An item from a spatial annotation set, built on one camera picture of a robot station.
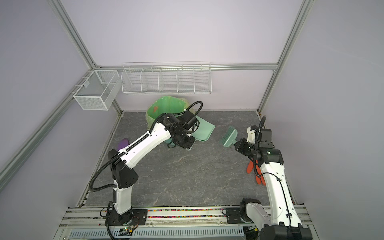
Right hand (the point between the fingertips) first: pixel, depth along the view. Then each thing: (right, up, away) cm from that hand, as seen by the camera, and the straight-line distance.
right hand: (236, 145), depth 76 cm
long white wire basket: (-25, +44, +29) cm, 58 cm away
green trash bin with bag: (-43, +24, +22) cm, 53 cm away
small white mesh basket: (-86, +33, +21) cm, 94 cm away
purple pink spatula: (-72, -2, +26) cm, 77 cm away
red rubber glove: (+15, -19, +8) cm, 26 cm away
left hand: (-25, -1, 0) cm, 25 cm away
